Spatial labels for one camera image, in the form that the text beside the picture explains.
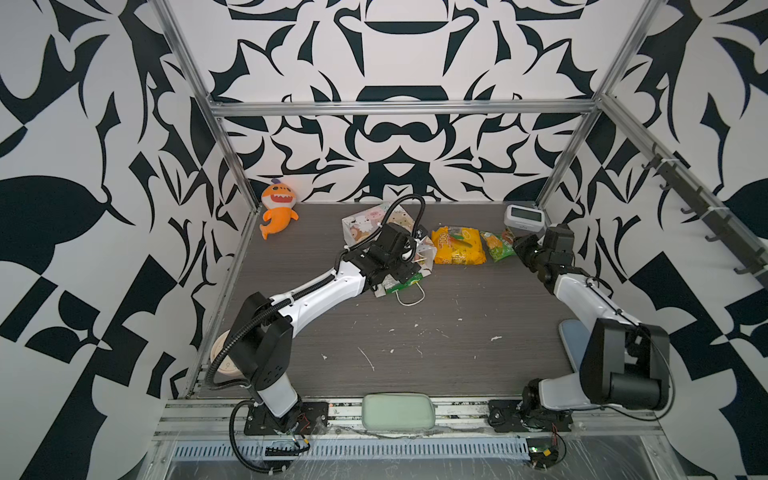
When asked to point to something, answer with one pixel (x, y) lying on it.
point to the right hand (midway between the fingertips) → (519, 235)
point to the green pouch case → (394, 411)
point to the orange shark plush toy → (280, 198)
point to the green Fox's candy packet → (414, 279)
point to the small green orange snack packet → (498, 249)
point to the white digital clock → (524, 218)
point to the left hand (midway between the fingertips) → (404, 244)
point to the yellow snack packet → (458, 246)
